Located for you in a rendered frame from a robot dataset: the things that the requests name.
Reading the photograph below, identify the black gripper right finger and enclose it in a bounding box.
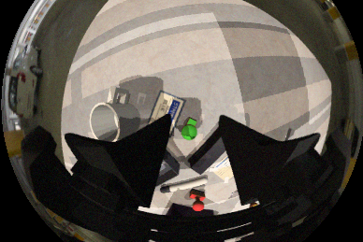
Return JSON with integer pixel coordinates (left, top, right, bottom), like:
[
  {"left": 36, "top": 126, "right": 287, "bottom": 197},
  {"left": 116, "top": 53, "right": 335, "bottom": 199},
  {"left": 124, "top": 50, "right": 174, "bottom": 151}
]
[{"left": 219, "top": 116, "right": 319, "bottom": 206}]

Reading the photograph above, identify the brown rubber stamp with red knob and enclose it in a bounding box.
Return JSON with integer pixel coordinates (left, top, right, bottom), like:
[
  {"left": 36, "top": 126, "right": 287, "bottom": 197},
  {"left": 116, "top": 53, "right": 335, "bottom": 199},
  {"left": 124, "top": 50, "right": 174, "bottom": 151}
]
[{"left": 189, "top": 189, "right": 205, "bottom": 211}]

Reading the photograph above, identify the pale yellow inspection card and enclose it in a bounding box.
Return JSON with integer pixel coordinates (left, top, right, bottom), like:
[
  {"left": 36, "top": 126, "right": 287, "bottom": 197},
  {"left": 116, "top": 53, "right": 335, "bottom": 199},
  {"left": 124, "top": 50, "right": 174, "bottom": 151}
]
[{"left": 209, "top": 156, "right": 234, "bottom": 182}]

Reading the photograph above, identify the brown rubber stamp with green top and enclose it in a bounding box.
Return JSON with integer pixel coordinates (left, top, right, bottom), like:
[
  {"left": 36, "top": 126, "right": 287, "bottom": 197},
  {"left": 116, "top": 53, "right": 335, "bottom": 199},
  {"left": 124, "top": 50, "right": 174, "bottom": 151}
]
[{"left": 181, "top": 117, "right": 197, "bottom": 140}]

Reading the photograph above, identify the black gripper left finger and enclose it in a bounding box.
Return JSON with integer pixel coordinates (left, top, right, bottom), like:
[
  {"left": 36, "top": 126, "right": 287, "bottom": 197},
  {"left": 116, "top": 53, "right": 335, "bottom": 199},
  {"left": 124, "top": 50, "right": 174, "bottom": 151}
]
[{"left": 65, "top": 114, "right": 171, "bottom": 208}]

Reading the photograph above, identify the grey mug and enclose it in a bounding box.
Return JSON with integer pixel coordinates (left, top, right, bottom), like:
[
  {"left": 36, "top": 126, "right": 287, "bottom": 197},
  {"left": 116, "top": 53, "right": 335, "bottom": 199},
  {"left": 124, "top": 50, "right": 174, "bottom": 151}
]
[{"left": 90, "top": 86, "right": 140, "bottom": 142}]

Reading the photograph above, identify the grey cylinder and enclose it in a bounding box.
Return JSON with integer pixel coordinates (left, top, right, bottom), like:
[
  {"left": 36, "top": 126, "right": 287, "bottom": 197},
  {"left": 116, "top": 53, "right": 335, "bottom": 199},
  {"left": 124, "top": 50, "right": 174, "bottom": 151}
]
[{"left": 160, "top": 178, "right": 209, "bottom": 193}]

